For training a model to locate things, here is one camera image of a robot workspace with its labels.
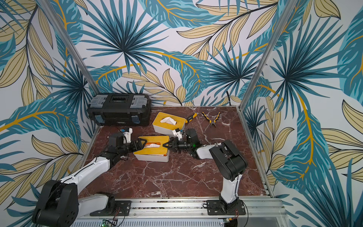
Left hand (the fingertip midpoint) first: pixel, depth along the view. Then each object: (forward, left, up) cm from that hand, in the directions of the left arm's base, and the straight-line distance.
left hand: (142, 143), depth 86 cm
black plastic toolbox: (+23, +18, +6) cm, 29 cm away
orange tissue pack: (-1, -6, 0) cm, 6 cm away
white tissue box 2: (-7, -13, -5) cm, 15 cm away
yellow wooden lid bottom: (-5, -11, +2) cm, 13 cm away
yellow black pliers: (+26, -49, -9) cm, 56 cm away
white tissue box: (+17, -13, -1) cm, 21 cm away
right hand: (-3, -13, +2) cm, 14 cm away
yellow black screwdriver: (+27, -31, -8) cm, 42 cm away
